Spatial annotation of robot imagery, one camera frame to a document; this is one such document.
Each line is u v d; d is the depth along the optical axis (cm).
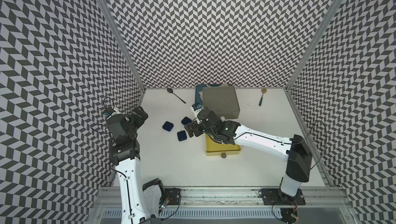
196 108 66
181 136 93
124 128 49
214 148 87
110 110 58
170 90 117
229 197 75
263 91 116
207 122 56
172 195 72
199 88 122
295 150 50
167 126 97
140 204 39
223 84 120
